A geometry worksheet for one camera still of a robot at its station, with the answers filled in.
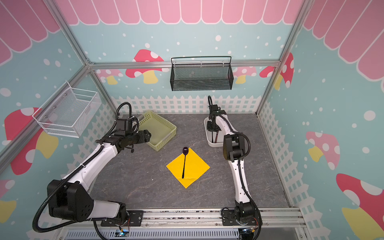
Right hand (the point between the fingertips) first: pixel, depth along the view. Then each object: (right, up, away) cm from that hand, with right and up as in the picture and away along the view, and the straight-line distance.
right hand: (212, 128), depth 110 cm
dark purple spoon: (-19, -15, -13) cm, 27 cm away
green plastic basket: (-38, -2, +2) cm, 38 cm away
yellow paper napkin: (-13, -25, -18) cm, 33 cm away
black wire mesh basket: (-15, +35, -15) cm, 41 cm away
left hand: (-41, -5, -24) cm, 48 cm away
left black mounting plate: (-43, -45, -35) cm, 71 cm away
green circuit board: (-49, -52, -37) cm, 80 cm away
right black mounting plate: (+4, -45, -36) cm, 58 cm away
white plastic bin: (-2, -4, -5) cm, 7 cm away
